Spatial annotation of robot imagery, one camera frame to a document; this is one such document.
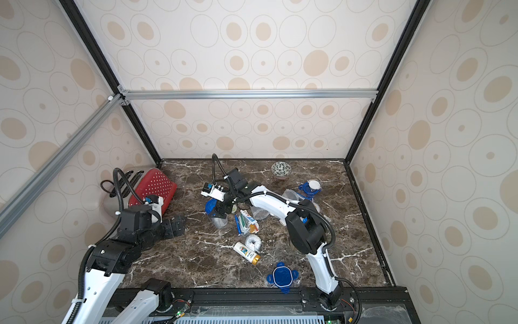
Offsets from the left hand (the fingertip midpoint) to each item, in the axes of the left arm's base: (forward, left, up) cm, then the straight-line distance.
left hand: (181, 218), depth 71 cm
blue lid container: (+8, -9, -17) cm, 21 cm away
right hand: (+14, -11, -10) cm, 20 cm away
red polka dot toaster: (+22, +20, -7) cm, 30 cm away
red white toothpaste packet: (+6, -21, -17) cm, 28 cm away
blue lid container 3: (+25, -43, -21) cm, 54 cm away
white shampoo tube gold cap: (-5, -22, -20) cm, 30 cm away
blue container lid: (-14, -37, -22) cm, 45 cm away
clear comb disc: (0, -25, -21) cm, 33 cm away
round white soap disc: (+31, -56, -20) cm, 67 cm away
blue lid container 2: (+12, -27, -17) cm, 35 cm away
